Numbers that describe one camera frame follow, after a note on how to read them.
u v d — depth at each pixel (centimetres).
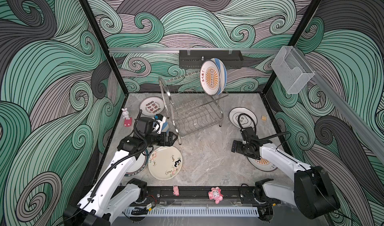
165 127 99
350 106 60
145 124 56
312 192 40
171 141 65
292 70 79
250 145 63
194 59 95
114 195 54
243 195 73
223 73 73
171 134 66
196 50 92
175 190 73
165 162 83
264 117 104
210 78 80
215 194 71
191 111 102
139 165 83
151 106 111
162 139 65
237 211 70
